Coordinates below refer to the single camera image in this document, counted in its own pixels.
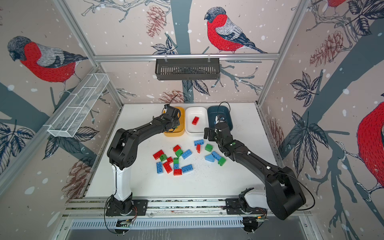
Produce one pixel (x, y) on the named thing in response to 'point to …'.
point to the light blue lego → (210, 157)
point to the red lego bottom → (177, 172)
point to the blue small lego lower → (176, 166)
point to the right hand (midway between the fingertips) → (210, 130)
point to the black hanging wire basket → (187, 69)
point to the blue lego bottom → (187, 168)
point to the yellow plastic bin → (179, 131)
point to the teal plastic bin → (223, 111)
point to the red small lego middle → (170, 159)
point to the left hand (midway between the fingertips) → (175, 119)
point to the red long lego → (195, 120)
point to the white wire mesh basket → (77, 111)
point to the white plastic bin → (192, 112)
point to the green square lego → (208, 147)
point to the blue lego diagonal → (216, 155)
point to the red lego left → (158, 154)
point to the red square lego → (176, 148)
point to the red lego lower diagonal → (167, 167)
